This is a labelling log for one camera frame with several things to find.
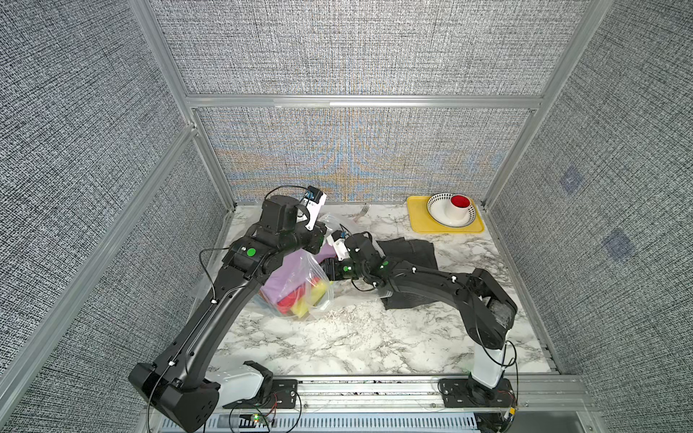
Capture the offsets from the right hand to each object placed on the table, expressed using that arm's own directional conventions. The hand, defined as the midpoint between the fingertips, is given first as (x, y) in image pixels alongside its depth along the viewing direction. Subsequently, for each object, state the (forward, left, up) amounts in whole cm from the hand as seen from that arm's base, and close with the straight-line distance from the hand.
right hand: (315, 263), depth 82 cm
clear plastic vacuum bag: (+1, -6, +18) cm, 19 cm away
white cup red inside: (+31, -54, -9) cm, 63 cm away
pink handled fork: (+36, -17, -17) cm, 43 cm away
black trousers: (+13, -35, -14) cm, 39 cm away
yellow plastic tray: (+31, -42, -18) cm, 55 cm away
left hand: (+2, -5, +18) cm, 18 cm away
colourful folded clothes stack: (-11, +3, -2) cm, 12 cm away
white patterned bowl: (+37, -49, -17) cm, 64 cm away
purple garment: (-4, +6, +3) cm, 8 cm away
